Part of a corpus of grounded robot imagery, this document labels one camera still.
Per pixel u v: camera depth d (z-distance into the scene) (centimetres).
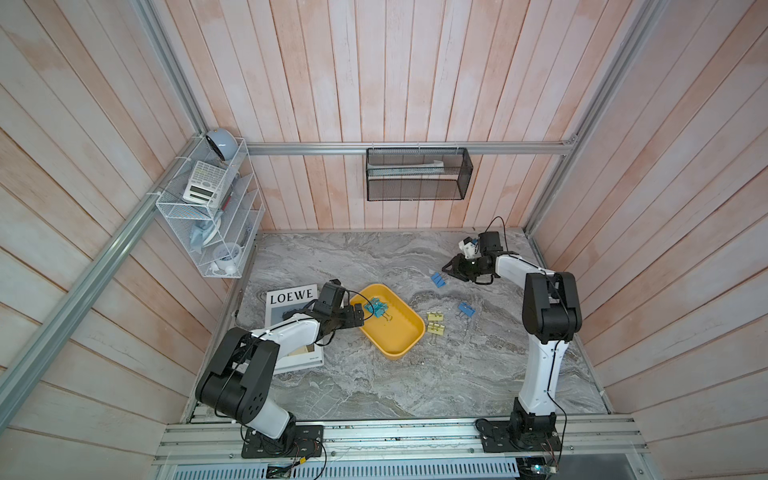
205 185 76
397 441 75
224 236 78
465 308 97
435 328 90
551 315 57
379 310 95
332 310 73
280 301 95
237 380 45
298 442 73
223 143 81
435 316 93
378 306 97
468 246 98
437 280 104
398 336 92
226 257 91
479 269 89
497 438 73
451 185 106
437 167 89
